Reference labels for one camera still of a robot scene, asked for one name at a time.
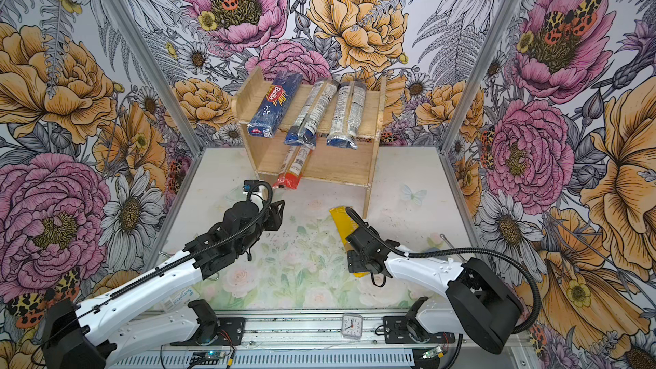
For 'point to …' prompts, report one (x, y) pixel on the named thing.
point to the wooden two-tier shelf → (328, 165)
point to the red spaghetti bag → (293, 166)
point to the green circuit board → (208, 357)
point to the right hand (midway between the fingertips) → (363, 268)
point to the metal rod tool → (450, 244)
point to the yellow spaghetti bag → (346, 225)
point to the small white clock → (352, 325)
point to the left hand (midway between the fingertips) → (277, 209)
